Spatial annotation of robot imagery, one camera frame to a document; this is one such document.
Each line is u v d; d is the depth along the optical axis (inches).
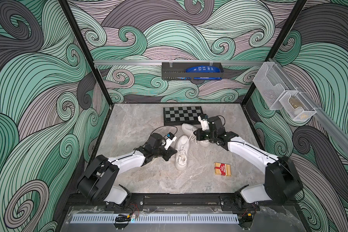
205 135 28.8
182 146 35.3
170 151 29.4
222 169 32.8
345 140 20.4
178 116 42.2
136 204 28.2
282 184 16.4
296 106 25.9
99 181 16.7
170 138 29.9
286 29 30.7
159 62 37.0
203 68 36.3
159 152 29.1
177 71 37.4
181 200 30.5
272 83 30.6
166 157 29.9
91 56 36.3
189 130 38.9
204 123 30.0
